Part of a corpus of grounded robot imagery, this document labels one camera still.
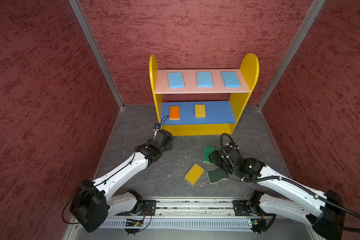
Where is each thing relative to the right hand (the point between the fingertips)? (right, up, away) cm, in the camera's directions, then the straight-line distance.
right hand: (213, 163), depth 78 cm
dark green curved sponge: (+3, -8, +6) cm, 11 cm away
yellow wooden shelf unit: (-4, +25, +17) cm, 30 cm away
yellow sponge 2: (-10, -8, +7) cm, 15 cm away
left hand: (-28, +10, +5) cm, 30 cm away
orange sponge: (-22, +28, +17) cm, 40 cm away
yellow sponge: (-5, +29, +17) cm, 34 cm away
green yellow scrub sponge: (0, +4, +15) cm, 16 cm away
